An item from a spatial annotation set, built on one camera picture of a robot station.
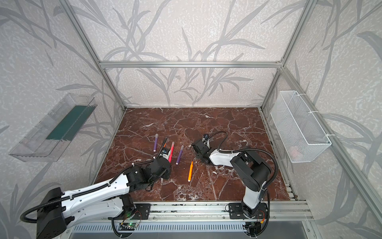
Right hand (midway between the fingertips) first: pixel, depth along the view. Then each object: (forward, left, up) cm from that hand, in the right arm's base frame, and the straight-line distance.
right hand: (201, 149), depth 96 cm
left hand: (-15, +17, +8) cm, 24 cm away
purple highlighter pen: (+1, +31, 0) cm, 31 cm away
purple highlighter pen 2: (-4, +14, 0) cm, 14 cm away
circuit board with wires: (-40, +37, -2) cm, 55 cm away
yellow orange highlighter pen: (-15, +7, -1) cm, 16 cm away
